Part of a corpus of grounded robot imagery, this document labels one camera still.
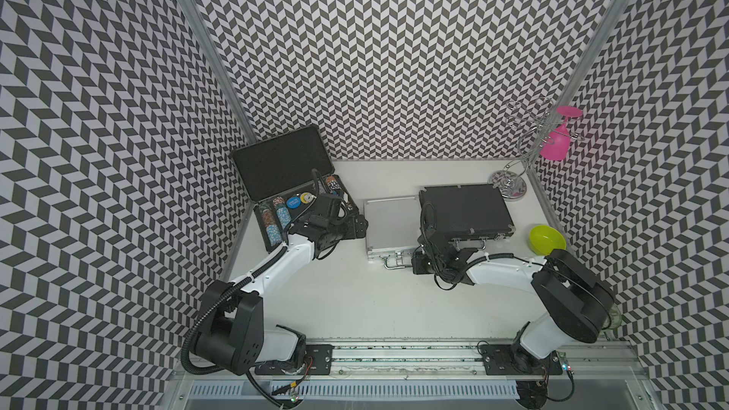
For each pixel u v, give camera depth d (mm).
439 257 693
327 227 654
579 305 441
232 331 408
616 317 816
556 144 925
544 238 952
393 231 912
